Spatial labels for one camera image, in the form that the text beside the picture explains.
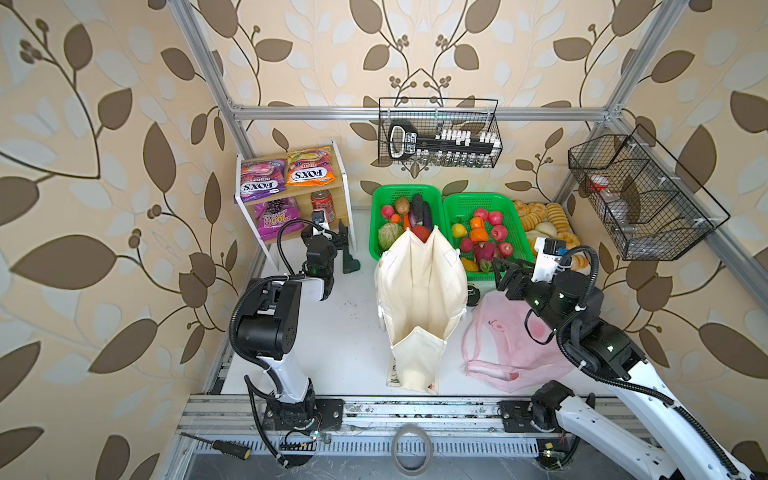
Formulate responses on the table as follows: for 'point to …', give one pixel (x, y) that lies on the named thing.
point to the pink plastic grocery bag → (498, 352)
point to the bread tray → (549, 220)
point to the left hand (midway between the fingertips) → (327, 218)
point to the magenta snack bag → (270, 215)
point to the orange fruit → (478, 232)
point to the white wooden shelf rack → (339, 190)
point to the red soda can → (323, 200)
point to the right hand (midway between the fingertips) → (507, 264)
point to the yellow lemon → (458, 230)
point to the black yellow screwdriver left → (236, 450)
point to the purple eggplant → (426, 216)
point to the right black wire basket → (655, 209)
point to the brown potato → (402, 206)
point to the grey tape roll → (418, 429)
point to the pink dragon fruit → (485, 255)
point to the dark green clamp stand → (349, 263)
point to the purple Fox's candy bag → (259, 178)
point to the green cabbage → (387, 235)
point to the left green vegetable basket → (384, 195)
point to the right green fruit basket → (502, 224)
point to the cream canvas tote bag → (422, 290)
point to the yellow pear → (469, 266)
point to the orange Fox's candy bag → (310, 167)
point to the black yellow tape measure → (473, 295)
